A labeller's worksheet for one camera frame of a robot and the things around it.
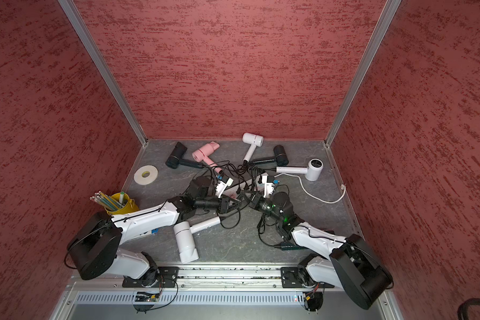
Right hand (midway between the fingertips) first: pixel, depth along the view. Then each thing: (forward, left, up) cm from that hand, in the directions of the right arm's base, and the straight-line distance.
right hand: (240, 196), depth 79 cm
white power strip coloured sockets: (+10, +1, -11) cm, 15 cm away
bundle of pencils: (0, +55, -1) cm, 55 cm away
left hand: (-4, +1, -3) cm, 5 cm away
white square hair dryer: (+43, -8, -11) cm, 45 cm away
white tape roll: (+22, +52, -14) cm, 58 cm away
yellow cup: (0, +48, -6) cm, 49 cm away
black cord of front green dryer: (-8, -9, -15) cm, 19 cm away
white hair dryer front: (-11, +24, -10) cm, 28 cm away
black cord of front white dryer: (-6, +4, -16) cm, 18 cm away
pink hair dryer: (+33, +21, -10) cm, 41 cm away
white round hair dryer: (+19, -37, -9) cm, 42 cm away
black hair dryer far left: (+30, +36, -11) cm, 48 cm away
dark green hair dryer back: (+31, -22, -13) cm, 40 cm away
